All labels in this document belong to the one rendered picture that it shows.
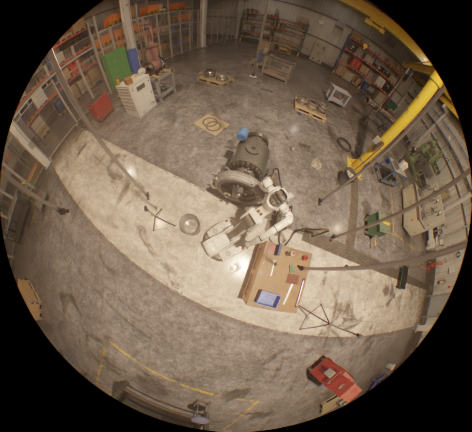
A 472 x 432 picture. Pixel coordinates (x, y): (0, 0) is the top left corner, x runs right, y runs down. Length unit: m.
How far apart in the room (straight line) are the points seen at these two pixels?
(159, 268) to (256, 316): 1.83
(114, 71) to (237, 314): 8.83
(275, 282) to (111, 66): 8.60
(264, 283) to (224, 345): 1.48
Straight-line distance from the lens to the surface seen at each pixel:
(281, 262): 2.31
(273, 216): 2.86
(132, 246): 3.07
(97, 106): 5.97
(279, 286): 2.33
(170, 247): 2.74
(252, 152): 2.22
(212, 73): 6.35
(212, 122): 4.08
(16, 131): 7.42
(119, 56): 8.06
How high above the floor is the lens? 2.60
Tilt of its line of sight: 66 degrees down
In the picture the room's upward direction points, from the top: 15 degrees clockwise
